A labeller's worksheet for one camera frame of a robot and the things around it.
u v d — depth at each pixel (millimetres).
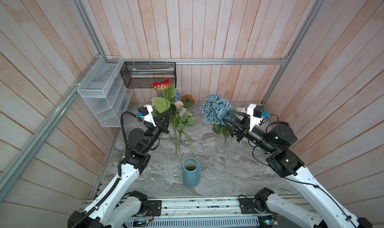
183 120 1036
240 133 504
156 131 600
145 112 566
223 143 869
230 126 528
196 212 730
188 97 1179
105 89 698
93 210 393
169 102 659
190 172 659
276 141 441
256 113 467
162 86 581
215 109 688
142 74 1042
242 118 564
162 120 609
